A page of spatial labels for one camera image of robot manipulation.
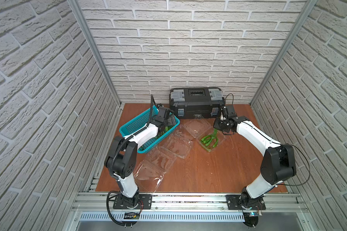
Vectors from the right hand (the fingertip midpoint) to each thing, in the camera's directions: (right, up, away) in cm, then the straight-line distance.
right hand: (216, 124), depth 91 cm
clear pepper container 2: (-25, -14, +7) cm, 29 cm away
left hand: (-31, +5, +3) cm, 31 cm away
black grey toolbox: (-11, +15, +9) cm, 21 cm away
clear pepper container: (-2, -11, +6) cm, 12 cm away
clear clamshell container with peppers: (-42, -29, -10) cm, 51 cm away
